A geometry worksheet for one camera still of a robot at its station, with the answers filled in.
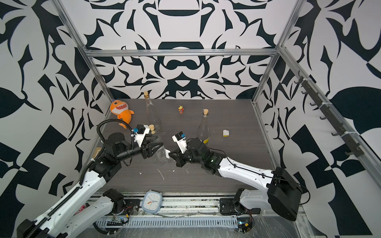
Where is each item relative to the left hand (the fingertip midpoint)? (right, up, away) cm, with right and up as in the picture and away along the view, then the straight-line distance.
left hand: (158, 137), depth 71 cm
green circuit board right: (+41, -41, 0) cm, 58 cm away
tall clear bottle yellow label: (+23, 0, +18) cm, 29 cm away
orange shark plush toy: (-34, +15, +34) cm, 50 cm away
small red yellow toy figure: (+9, +15, +37) cm, 41 cm away
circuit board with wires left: (-18, -39, -2) cm, 43 cm away
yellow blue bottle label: (+39, -1, +29) cm, 48 cm away
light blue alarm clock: (-3, -32, +2) cm, 32 cm away
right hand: (+5, -8, +2) cm, 9 cm away
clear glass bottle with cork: (-7, +10, +20) cm, 24 cm away
